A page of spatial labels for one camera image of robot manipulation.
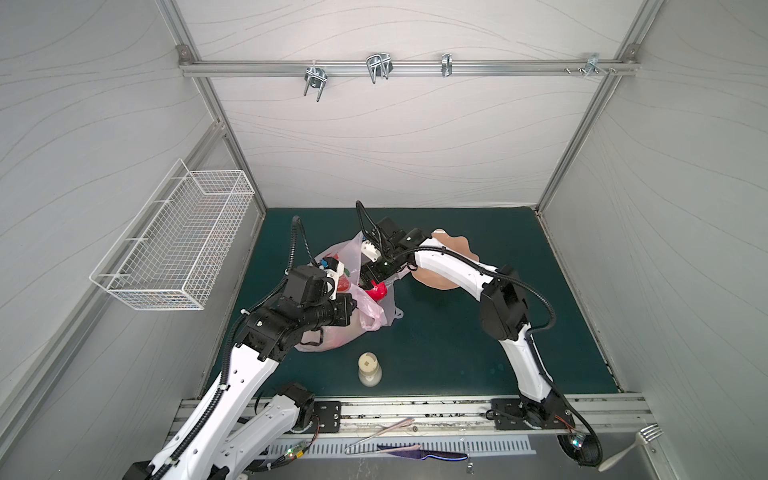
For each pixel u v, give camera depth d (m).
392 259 0.67
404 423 0.73
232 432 0.43
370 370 0.72
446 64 0.78
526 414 0.66
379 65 0.77
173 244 0.70
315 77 0.79
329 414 0.74
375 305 0.70
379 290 0.83
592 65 0.77
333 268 0.63
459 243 1.05
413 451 0.70
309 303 0.53
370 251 0.80
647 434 0.71
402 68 0.78
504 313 0.54
